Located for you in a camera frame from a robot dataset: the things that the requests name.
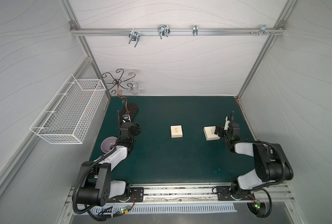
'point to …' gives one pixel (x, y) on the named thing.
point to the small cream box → (176, 131)
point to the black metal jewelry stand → (117, 82)
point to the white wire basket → (68, 117)
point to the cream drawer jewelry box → (209, 131)
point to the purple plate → (107, 143)
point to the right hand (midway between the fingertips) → (224, 125)
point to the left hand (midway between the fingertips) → (131, 124)
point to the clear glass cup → (134, 88)
